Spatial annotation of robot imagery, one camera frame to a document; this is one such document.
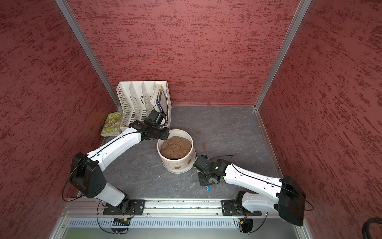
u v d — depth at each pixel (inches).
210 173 22.0
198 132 41.6
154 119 25.8
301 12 28.6
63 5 27.4
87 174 16.9
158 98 36.1
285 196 15.5
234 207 26.1
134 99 43.5
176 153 32.1
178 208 29.8
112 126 40.6
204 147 38.3
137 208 28.9
